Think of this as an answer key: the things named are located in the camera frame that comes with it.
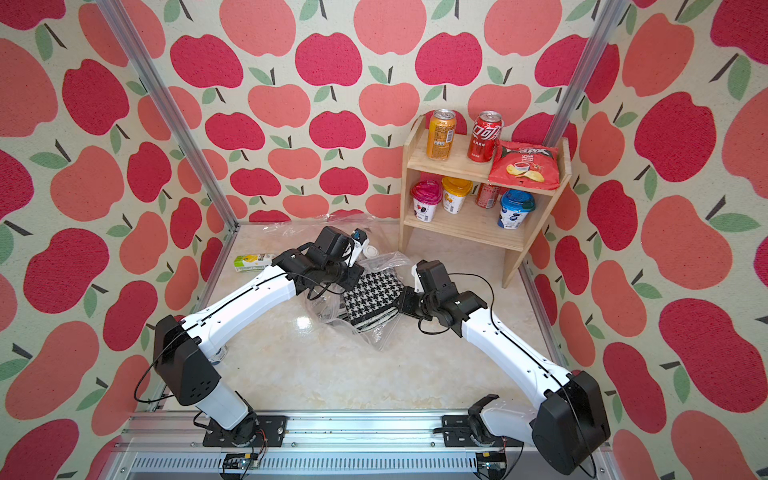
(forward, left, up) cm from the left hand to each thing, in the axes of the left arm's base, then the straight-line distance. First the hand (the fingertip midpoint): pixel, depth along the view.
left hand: (362, 276), depth 80 cm
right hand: (-7, -9, -5) cm, 13 cm away
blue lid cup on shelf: (+17, -43, +10) cm, 48 cm away
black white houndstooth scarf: (-4, -3, -5) cm, 8 cm away
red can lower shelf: (+26, -39, +7) cm, 47 cm away
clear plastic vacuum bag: (+35, +33, -20) cm, 52 cm away
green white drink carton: (+18, +41, -17) cm, 47 cm away
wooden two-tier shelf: (+22, -35, 0) cm, 41 cm away
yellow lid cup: (+24, -27, +11) cm, 38 cm away
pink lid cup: (+21, -18, +11) cm, 30 cm away
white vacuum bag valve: (+12, -2, -4) cm, 12 cm away
